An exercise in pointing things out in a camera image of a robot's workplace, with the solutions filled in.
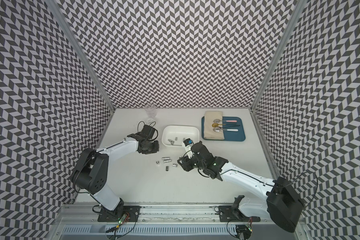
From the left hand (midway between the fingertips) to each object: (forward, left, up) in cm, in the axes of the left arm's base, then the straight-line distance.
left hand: (156, 150), depth 93 cm
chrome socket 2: (-7, -7, -1) cm, 10 cm away
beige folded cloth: (+15, -35, -3) cm, 38 cm away
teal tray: (+17, -49, -1) cm, 51 cm away
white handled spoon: (+18, -41, -2) cm, 45 cm away
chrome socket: (-4, -6, -2) cm, 8 cm away
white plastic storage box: (+13, -10, -2) cm, 16 cm away
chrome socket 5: (-11, -7, -3) cm, 13 cm away
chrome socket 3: (-8, -1, -1) cm, 8 cm away
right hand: (-12, -17, +8) cm, 22 cm away
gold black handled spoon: (+22, -40, -2) cm, 46 cm away
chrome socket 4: (-9, -12, -2) cm, 15 cm away
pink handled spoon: (+26, -42, -2) cm, 50 cm away
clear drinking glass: (+35, +9, 0) cm, 36 cm away
